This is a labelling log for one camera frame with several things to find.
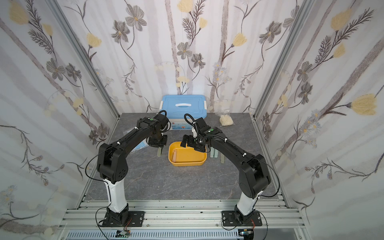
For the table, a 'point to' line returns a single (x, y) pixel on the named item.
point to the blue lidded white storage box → (177, 106)
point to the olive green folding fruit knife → (222, 158)
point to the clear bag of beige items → (222, 109)
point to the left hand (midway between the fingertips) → (164, 145)
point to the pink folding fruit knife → (174, 156)
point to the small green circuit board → (122, 233)
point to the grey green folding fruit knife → (159, 152)
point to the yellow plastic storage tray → (180, 156)
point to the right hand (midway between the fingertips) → (190, 142)
